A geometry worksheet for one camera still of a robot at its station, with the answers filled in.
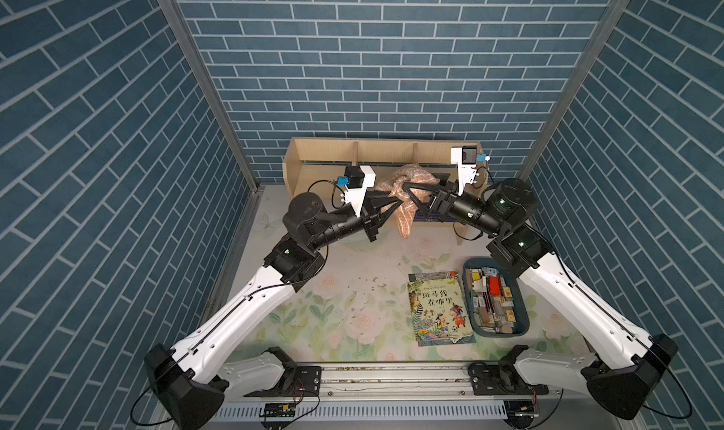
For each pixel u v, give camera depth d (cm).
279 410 72
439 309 86
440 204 50
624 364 39
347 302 89
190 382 37
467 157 50
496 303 85
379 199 54
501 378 67
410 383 76
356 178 47
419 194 53
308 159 88
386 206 53
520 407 71
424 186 52
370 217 50
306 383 74
